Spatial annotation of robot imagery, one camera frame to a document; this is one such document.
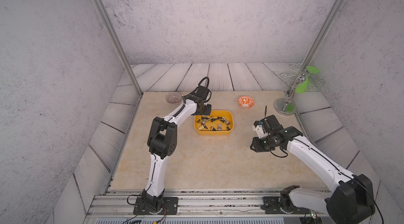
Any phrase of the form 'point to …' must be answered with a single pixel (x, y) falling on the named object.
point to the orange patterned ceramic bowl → (246, 102)
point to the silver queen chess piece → (227, 122)
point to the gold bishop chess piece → (209, 119)
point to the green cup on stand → (303, 86)
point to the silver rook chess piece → (219, 127)
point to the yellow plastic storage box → (220, 122)
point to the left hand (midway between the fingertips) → (210, 111)
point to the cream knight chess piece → (201, 128)
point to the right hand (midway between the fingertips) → (254, 146)
